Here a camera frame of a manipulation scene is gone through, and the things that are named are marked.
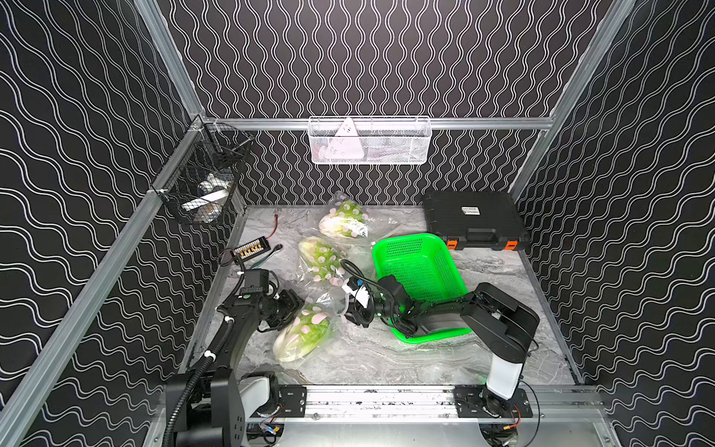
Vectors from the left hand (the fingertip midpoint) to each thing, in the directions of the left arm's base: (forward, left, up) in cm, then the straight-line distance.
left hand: (300, 304), depth 84 cm
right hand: (+1, -12, -1) cm, 12 cm away
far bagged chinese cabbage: (+36, -11, 0) cm, 38 cm away
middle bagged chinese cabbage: (+15, -5, +1) cm, 16 cm away
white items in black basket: (+17, +25, +23) cm, 38 cm away
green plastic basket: (+21, -41, -7) cm, 47 cm away
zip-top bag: (-2, -11, +6) cm, 13 cm away
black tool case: (+40, -61, 0) cm, 73 cm away
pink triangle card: (+43, -10, +27) cm, 52 cm away
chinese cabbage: (-12, -4, +7) cm, 14 cm away
